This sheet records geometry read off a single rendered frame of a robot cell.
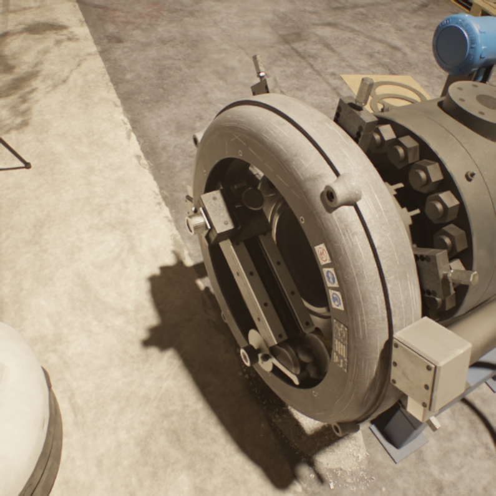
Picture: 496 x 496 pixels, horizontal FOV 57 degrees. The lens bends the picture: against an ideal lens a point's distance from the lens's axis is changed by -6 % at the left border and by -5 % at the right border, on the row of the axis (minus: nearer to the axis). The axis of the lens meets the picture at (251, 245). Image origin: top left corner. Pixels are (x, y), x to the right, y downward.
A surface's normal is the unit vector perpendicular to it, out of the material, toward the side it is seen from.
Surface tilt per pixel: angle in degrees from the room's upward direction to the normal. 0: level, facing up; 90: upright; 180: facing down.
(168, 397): 0
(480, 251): 59
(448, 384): 68
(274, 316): 25
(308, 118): 1
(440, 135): 5
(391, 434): 90
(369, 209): 31
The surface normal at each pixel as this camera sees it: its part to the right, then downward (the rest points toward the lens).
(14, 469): 0.83, -0.14
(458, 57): -0.86, 0.31
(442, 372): 0.50, 0.34
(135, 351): 0.09, -0.69
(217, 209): 0.29, -0.35
